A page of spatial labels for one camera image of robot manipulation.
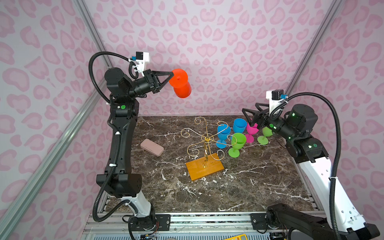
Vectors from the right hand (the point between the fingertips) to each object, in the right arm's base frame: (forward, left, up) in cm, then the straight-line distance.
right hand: (251, 106), depth 60 cm
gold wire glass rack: (-3, +16, -44) cm, 47 cm away
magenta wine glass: (+15, -12, -34) cm, 39 cm away
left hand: (+4, +30, +12) cm, 33 cm away
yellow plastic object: (-40, +1, -43) cm, 59 cm away
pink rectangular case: (+8, +53, -44) cm, 69 cm away
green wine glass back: (+6, -2, -33) cm, 34 cm away
